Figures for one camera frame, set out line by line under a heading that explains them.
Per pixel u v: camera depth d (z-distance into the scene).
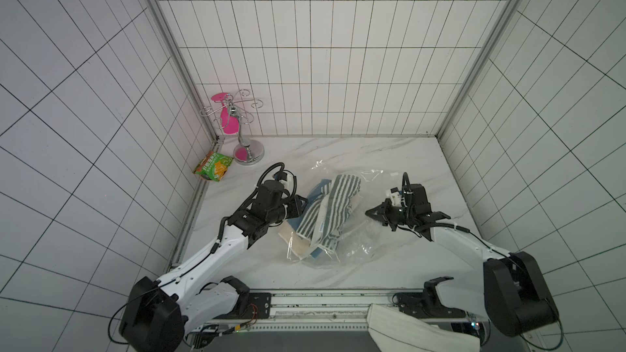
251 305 0.72
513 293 0.41
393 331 0.68
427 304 0.67
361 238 0.73
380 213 0.76
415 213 0.68
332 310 0.73
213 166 0.99
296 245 0.80
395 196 0.82
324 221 0.79
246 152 1.13
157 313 0.38
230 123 1.00
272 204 0.60
